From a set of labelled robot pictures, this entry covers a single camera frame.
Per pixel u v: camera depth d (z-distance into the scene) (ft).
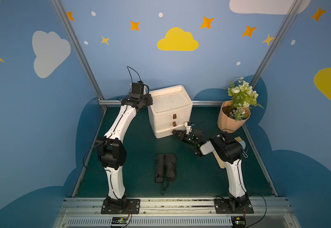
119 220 2.35
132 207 2.42
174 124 3.14
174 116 2.97
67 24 2.44
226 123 3.17
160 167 2.83
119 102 2.06
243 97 2.86
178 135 3.06
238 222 2.39
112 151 1.66
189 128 3.12
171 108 2.92
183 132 3.04
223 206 2.44
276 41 2.69
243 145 3.28
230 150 1.93
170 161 2.81
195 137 2.73
